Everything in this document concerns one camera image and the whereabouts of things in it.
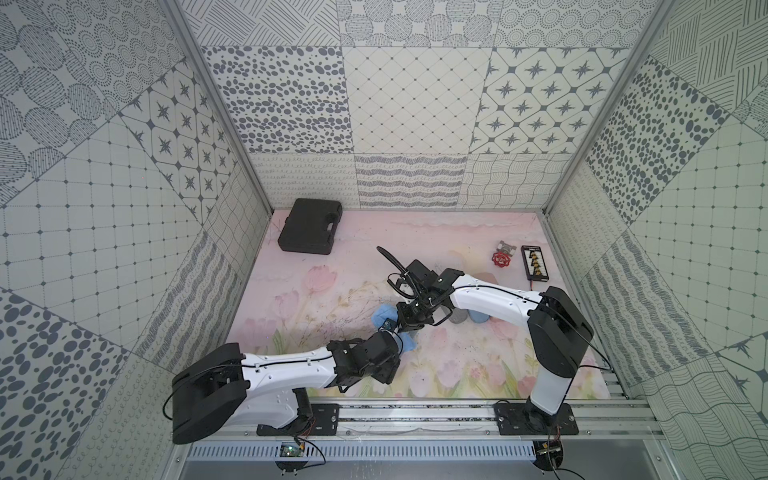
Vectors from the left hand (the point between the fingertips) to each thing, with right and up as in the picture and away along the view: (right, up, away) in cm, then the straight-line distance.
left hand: (396, 366), depth 80 cm
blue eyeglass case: (+16, +20, -22) cm, 34 cm away
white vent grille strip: (-7, -16, -10) cm, 20 cm away
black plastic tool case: (-33, +40, +31) cm, 60 cm away
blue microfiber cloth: (-2, +14, +3) cm, 15 cm away
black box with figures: (+49, +26, +24) cm, 60 cm away
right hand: (+1, +9, +2) cm, 9 cm away
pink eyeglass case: (+31, +21, +22) cm, 43 cm away
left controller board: (-26, -17, -9) cm, 32 cm away
